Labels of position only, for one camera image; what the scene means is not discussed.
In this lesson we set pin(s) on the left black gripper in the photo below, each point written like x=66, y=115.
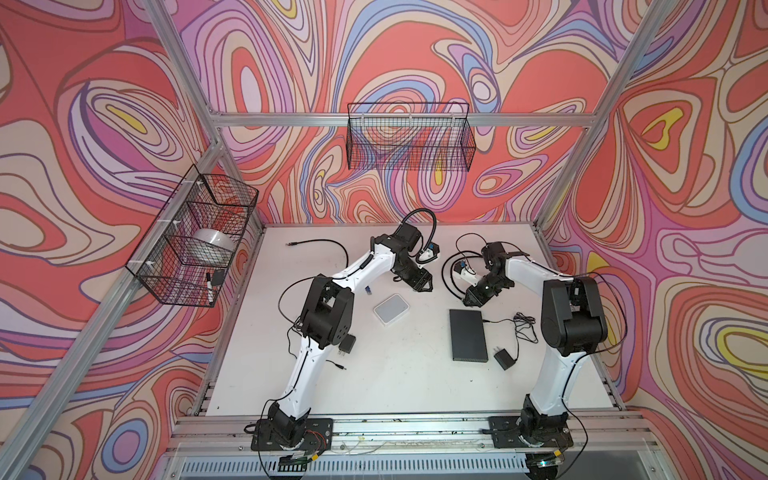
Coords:
x=423, y=278

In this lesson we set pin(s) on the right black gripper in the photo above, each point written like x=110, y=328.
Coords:
x=473, y=295

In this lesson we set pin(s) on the black power adapter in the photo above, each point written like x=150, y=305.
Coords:
x=344, y=348
x=524, y=328

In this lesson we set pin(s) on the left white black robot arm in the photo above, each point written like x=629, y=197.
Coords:
x=326, y=316

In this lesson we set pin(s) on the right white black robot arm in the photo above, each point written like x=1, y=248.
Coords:
x=572, y=324

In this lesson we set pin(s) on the white roll in basket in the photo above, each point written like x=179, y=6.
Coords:
x=215, y=238

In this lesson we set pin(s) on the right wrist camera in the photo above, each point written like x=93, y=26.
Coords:
x=462, y=271

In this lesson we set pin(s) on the white small network switch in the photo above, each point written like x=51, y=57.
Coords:
x=391, y=309

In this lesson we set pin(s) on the back black wire basket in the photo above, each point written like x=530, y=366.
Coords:
x=409, y=136

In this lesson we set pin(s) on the black wire basket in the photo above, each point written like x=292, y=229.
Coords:
x=172, y=266
x=409, y=136

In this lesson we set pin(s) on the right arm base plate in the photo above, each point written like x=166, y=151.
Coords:
x=515, y=432

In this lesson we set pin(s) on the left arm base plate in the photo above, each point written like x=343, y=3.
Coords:
x=310, y=436

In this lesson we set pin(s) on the left black wire basket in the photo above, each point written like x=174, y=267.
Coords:
x=172, y=266

